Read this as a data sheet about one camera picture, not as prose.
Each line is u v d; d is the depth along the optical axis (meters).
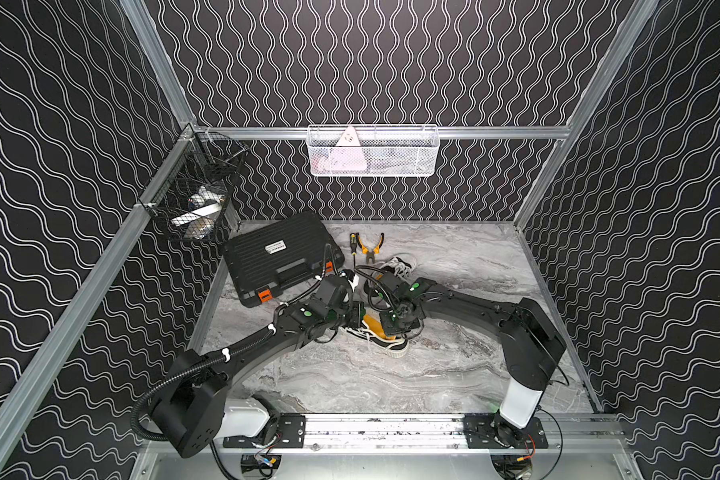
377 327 0.80
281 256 1.02
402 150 1.03
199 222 0.82
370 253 1.10
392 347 0.84
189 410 0.41
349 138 0.88
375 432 0.76
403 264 1.01
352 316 0.73
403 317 0.74
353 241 1.13
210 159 1.00
